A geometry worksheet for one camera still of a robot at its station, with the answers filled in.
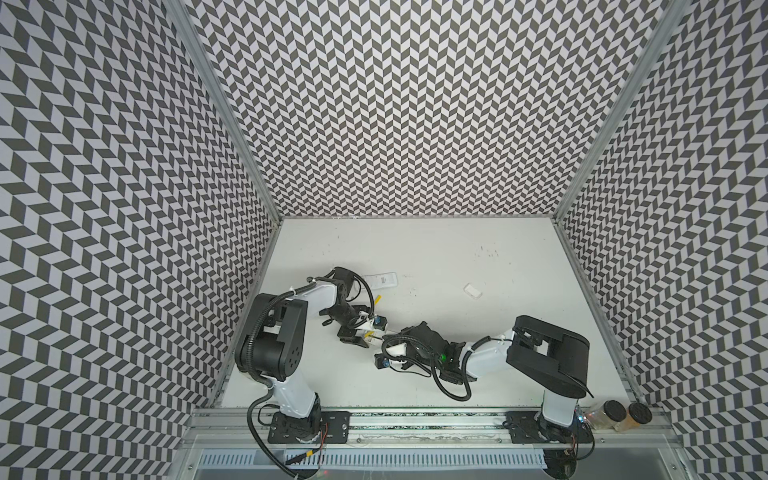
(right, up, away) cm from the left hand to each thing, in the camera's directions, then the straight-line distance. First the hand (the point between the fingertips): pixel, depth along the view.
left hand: (366, 330), depth 90 cm
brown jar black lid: (+64, -12, -23) cm, 70 cm away
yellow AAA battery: (+3, +8, +6) cm, 10 cm away
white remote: (+5, +14, +9) cm, 17 cm away
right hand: (+7, -2, -4) cm, 8 cm away
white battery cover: (+35, +10, +9) cm, 37 cm away
